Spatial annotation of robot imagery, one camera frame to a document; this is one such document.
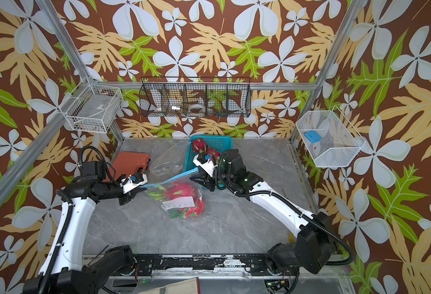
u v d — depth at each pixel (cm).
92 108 86
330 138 83
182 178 69
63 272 37
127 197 63
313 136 86
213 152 103
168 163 92
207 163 62
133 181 60
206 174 64
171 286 69
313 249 41
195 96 97
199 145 101
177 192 76
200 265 75
